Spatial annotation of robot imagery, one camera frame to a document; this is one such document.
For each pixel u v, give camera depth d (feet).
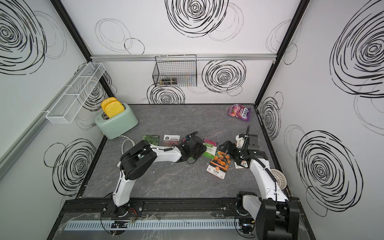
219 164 2.92
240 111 3.68
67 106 2.38
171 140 3.26
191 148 2.44
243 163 2.29
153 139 3.26
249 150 2.14
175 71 4.06
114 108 2.99
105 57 3.18
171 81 2.90
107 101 2.99
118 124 3.01
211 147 3.14
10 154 1.70
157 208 2.46
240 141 2.53
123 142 3.18
